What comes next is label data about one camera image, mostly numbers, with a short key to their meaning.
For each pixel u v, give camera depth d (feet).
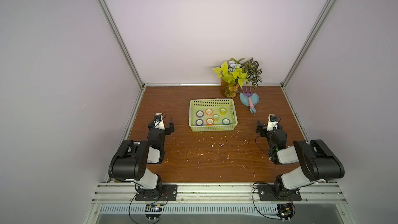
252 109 3.38
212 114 3.35
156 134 2.28
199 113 3.39
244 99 3.63
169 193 2.39
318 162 1.46
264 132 2.69
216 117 3.29
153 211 2.36
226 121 3.21
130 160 1.49
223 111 3.39
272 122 2.56
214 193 2.43
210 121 3.22
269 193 2.38
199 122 3.20
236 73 3.03
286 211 2.28
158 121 2.51
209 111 3.40
